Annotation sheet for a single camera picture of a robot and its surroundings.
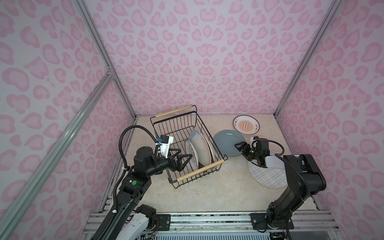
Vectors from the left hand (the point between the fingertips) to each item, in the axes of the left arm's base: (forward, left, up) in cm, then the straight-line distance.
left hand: (186, 151), depth 66 cm
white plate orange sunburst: (+39, -43, -29) cm, 65 cm away
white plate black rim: (-6, -3, -1) cm, 7 cm away
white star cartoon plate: (+6, -12, -9) cm, 16 cm away
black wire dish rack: (+33, +5, -27) cm, 42 cm away
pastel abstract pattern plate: (+9, -8, -10) cm, 16 cm away
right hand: (+17, -31, -24) cm, 43 cm away
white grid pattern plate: (-2, -48, -29) cm, 56 cm away
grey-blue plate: (+24, -25, -28) cm, 44 cm away
